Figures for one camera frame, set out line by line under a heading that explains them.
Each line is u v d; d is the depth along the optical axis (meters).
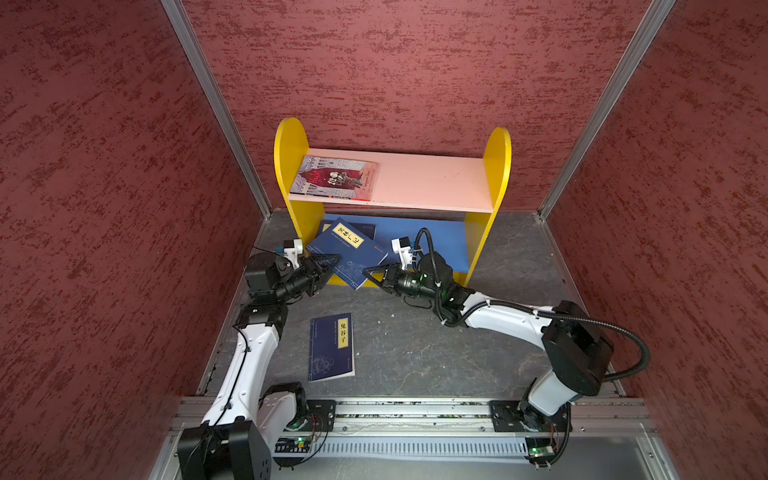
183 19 0.71
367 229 0.93
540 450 0.70
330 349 0.85
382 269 0.72
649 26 0.73
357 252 0.76
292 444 0.71
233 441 0.39
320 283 0.69
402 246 0.73
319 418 0.73
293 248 0.71
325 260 0.74
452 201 0.68
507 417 0.74
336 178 0.71
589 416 0.76
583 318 0.46
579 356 0.46
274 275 0.60
